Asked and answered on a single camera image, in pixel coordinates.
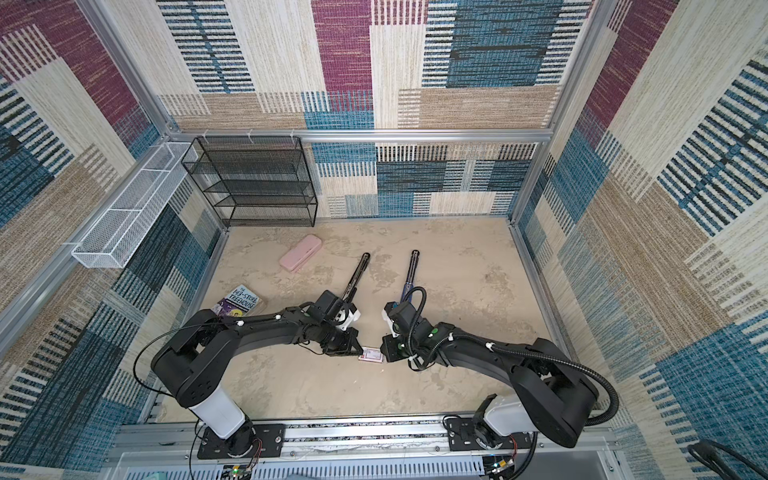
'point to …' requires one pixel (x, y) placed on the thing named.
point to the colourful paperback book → (237, 303)
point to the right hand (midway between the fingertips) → (386, 353)
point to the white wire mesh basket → (108, 242)
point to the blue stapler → (410, 276)
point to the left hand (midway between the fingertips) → (364, 349)
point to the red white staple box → (372, 354)
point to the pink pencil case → (299, 253)
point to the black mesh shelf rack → (255, 181)
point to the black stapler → (351, 289)
